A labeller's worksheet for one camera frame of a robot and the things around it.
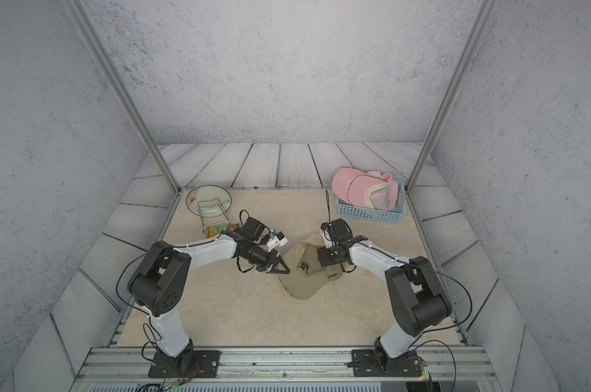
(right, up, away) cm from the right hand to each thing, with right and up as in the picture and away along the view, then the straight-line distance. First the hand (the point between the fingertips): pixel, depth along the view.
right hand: (327, 255), depth 92 cm
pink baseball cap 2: (+23, +25, +18) cm, 38 cm away
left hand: (-13, -5, -8) cm, 16 cm away
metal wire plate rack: (-49, +12, +15) cm, 53 cm away
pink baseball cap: (+8, +30, +18) cm, 36 cm away
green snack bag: (-45, +8, +9) cm, 47 cm away
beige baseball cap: (-8, -7, -4) cm, 11 cm away
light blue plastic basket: (+29, +14, +10) cm, 34 cm away
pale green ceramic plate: (-47, +20, +6) cm, 51 cm away
